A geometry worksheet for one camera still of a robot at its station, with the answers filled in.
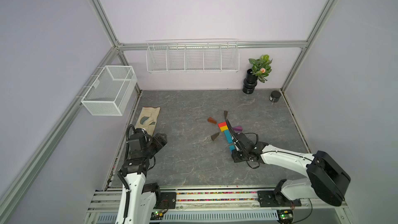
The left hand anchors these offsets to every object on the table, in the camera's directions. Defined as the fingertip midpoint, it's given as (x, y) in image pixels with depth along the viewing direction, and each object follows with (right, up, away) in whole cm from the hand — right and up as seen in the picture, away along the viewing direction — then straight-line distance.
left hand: (163, 139), depth 79 cm
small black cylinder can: (+73, +24, +33) cm, 84 cm away
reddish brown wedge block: (+26, +8, +23) cm, 36 cm away
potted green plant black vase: (+56, +40, +16) cm, 71 cm away
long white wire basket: (+14, +50, +21) cm, 56 cm away
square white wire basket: (-30, +25, +6) cm, 40 cm away
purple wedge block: (+44, +3, +20) cm, 48 cm away
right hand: (+38, -10, +9) cm, 41 cm away
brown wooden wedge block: (+36, +12, +26) cm, 46 cm away
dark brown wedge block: (+27, -2, +17) cm, 32 cm away
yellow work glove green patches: (-17, +8, +23) cm, 30 cm away
